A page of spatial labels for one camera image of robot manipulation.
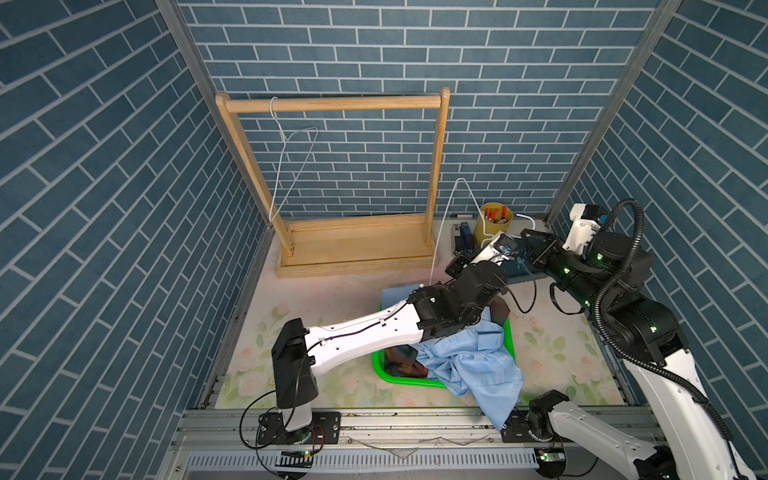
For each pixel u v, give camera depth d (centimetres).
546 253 50
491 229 105
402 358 76
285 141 96
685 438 36
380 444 72
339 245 112
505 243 53
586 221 50
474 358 69
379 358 77
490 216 105
